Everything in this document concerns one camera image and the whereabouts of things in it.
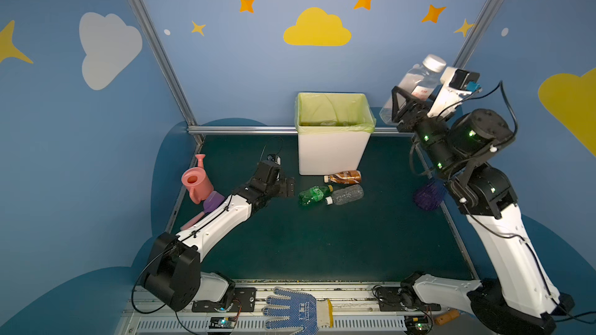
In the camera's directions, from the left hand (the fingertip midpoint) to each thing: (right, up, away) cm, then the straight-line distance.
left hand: (286, 181), depth 85 cm
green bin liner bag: (+17, +30, +16) cm, 38 cm away
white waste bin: (+18, +11, +11) cm, 24 cm away
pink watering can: (-36, 0, +5) cm, 36 cm away
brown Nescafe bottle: (+26, +1, +16) cm, 30 cm away
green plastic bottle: (+11, -6, +12) cm, 18 cm away
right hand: (+29, +24, -35) cm, 51 cm away
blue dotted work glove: (+7, -40, -14) cm, 43 cm away
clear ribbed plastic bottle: (+24, -6, +10) cm, 27 cm away
